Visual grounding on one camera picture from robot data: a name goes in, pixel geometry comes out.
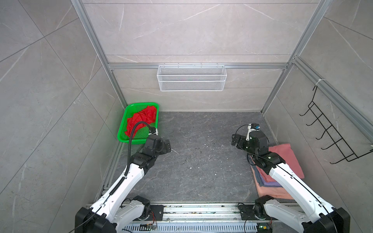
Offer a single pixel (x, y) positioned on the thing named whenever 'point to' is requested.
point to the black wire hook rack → (338, 142)
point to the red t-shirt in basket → (147, 115)
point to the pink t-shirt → (285, 152)
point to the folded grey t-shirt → (258, 176)
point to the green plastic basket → (140, 131)
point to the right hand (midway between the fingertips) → (239, 135)
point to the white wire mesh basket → (189, 78)
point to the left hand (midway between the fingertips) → (161, 139)
